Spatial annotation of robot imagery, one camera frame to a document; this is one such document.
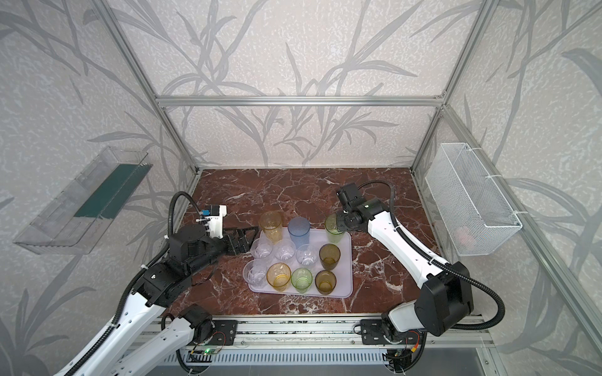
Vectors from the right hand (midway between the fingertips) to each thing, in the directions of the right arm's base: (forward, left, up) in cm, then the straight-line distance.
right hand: (345, 214), depth 84 cm
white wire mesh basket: (-12, -32, +19) cm, 39 cm away
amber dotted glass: (-10, +6, -13) cm, 17 cm away
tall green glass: (-5, +4, -7) cm, 9 cm away
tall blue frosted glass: (-2, +17, -6) cm, 18 cm away
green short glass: (-18, +16, -15) cm, 28 cm away
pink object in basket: (-10, -37, +4) cm, 38 cm away
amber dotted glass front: (-19, +7, -15) cm, 25 cm away
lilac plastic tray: (-14, +9, -15) cm, 22 cm away
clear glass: (-11, +14, -10) cm, 21 cm away
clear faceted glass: (-7, +23, -15) cm, 28 cm away
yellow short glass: (-17, +25, -14) cm, 33 cm away
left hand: (-10, +30, +11) cm, 33 cm away
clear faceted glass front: (-16, +33, -14) cm, 39 cm away
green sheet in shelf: (-6, +67, +21) cm, 71 cm away
